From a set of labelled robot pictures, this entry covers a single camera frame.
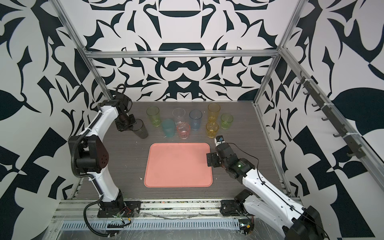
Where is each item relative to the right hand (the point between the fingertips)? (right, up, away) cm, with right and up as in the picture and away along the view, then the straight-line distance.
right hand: (215, 153), depth 81 cm
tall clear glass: (-21, +21, +17) cm, 34 cm away
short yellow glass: (+1, +12, +20) cm, 23 cm away
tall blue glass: (-10, +18, +16) cm, 27 cm away
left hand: (-48, +15, +8) cm, 51 cm away
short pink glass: (-18, +12, +20) cm, 29 cm away
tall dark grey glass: (-42, +13, +6) cm, 45 cm away
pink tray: (-21, -10, +11) cm, 25 cm away
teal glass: (-27, +14, +14) cm, 33 cm away
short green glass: (+11, +18, +23) cm, 31 cm away
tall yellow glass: (+2, +24, +18) cm, 30 cm away
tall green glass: (-38, +22, +17) cm, 47 cm away
